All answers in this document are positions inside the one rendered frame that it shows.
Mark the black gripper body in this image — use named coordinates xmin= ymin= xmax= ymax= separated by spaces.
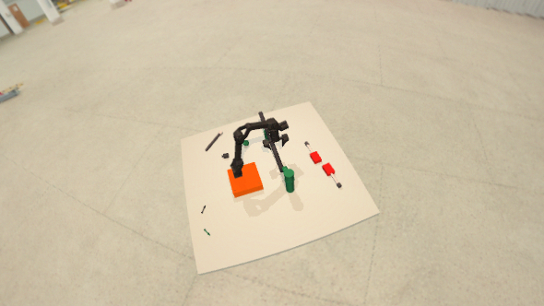
xmin=262 ymin=134 xmax=289 ymax=147

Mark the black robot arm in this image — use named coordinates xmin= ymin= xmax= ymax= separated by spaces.
xmin=231 ymin=117 xmax=289 ymax=179

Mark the green faceted cup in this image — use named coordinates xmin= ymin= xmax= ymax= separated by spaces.
xmin=282 ymin=166 xmax=295 ymax=184

